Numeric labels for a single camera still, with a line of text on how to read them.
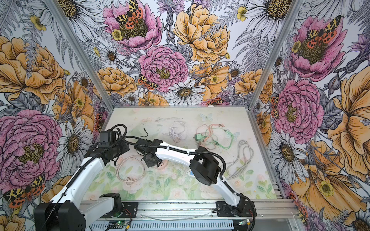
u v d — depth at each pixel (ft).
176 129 3.54
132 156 3.04
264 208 2.50
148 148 2.07
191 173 2.77
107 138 2.09
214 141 3.27
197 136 3.29
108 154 1.91
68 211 1.27
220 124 3.65
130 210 2.41
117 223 2.33
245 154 3.10
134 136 2.51
